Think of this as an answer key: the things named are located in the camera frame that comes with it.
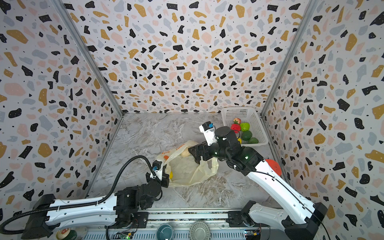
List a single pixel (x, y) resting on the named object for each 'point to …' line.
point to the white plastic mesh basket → (246, 122)
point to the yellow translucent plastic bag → (181, 166)
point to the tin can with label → (66, 233)
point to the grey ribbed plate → (199, 231)
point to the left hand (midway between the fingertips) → (167, 164)
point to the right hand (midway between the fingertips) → (193, 145)
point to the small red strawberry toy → (237, 120)
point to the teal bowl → (164, 231)
